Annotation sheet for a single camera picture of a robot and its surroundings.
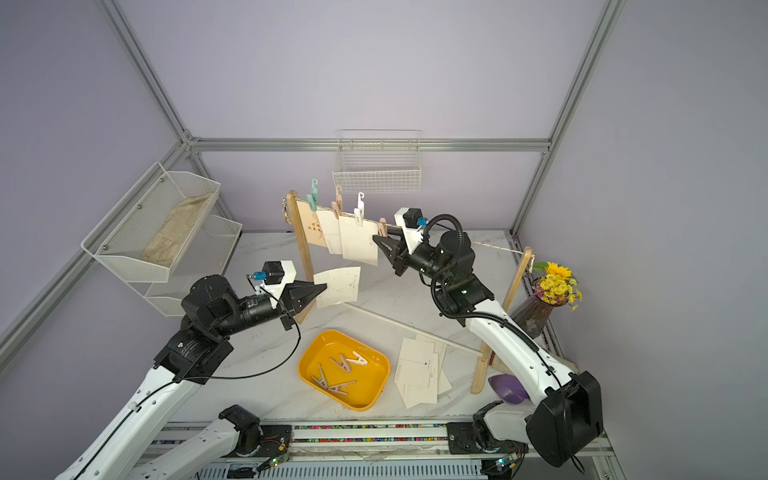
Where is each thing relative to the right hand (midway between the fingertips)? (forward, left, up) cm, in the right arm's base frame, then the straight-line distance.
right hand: (380, 238), depth 68 cm
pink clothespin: (-23, +13, -35) cm, 44 cm away
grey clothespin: (-21, +18, -35) cm, 45 cm away
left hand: (-13, +12, -1) cm, 18 cm away
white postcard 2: (-22, -16, -37) cm, 46 cm away
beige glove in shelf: (+7, +56, -6) cm, 57 cm away
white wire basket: (+38, +1, -3) cm, 38 cm away
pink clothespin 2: (-17, +12, -35) cm, 40 cm away
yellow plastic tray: (-10, +20, -37) cm, 43 cm away
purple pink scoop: (-24, -34, -36) cm, 55 cm away
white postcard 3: (-11, -16, -37) cm, 42 cm away
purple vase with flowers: (-6, -44, -14) cm, 46 cm away
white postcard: (-19, -9, -37) cm, 43 cm away
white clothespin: (-15, +7, -36) cm, 39 cm away
